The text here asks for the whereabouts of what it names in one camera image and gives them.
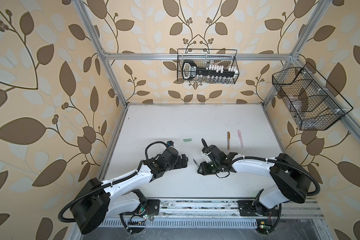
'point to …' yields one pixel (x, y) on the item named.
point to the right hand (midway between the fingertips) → (200, 173)
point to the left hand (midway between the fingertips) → (184, 159)
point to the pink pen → (240, 138)
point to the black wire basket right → (313, 103)
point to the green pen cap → (187, 140)
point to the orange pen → (228, 137)
